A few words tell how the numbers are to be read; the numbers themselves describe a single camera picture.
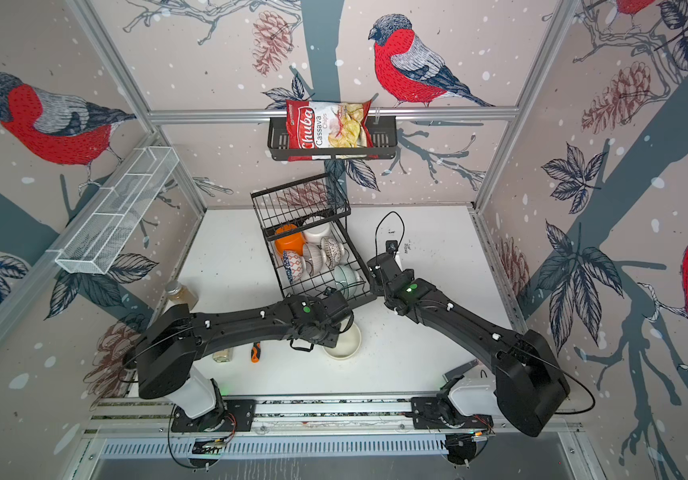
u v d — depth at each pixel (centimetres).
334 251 95
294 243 99
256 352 83
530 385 41
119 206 79
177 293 86
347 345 81
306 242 103
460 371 82
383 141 95
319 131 88
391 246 73
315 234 103
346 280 88
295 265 91
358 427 73
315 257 93
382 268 63
